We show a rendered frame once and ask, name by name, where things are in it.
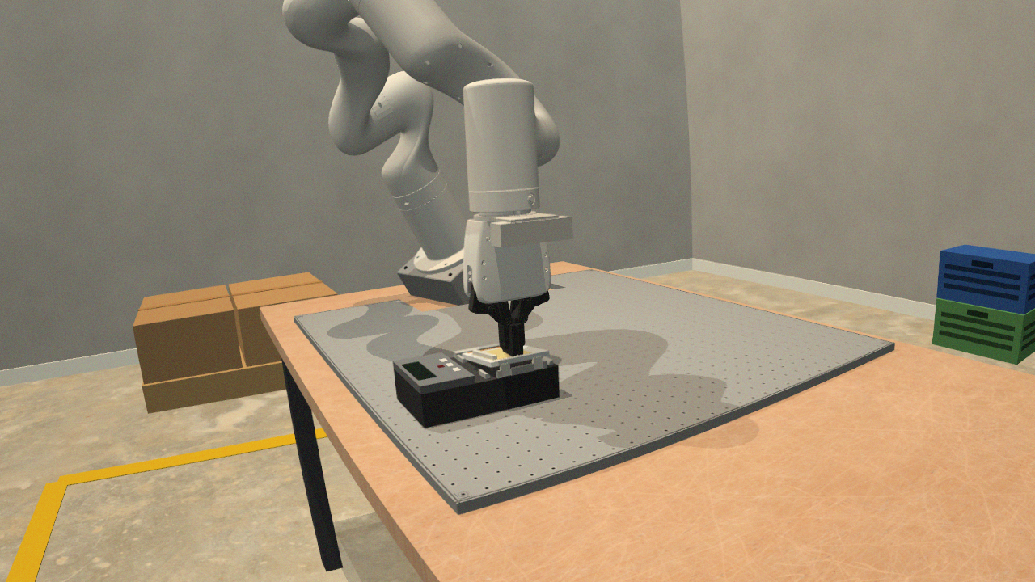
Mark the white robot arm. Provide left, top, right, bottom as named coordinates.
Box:
left=282, top=0, right=573, bottom=274

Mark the black cassette dock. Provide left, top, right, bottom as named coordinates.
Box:
left=393, top=344, right=560, bottom=428

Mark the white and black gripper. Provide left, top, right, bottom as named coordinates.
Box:
left=463, top=214, right=551, bottom=356

